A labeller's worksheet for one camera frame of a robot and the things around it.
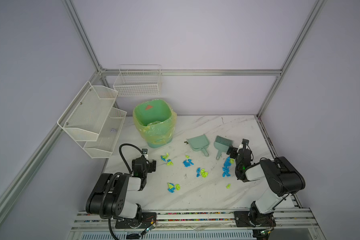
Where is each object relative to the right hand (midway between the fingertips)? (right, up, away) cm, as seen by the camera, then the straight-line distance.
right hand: (237, 145), depth 95 cm
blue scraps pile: (-8, -14, -4) cm, 17 cm away
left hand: (-60, -10, -1) cm, 61 cm away
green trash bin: (-51, +15, -13) cm, 55 cm away
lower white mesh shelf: (-75, +1, -22) cm, 78 cm away
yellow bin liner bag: (-50, +15, -13) cm, 54 cm away
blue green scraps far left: (-48, -8, 0) cm, 48 cm away
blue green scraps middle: (-24, -16, -6) cm, 29 cm away
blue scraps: (-32, -12, -2) cm, 34 cm away
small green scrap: (-9, -23, -11) cm, 27 cm away
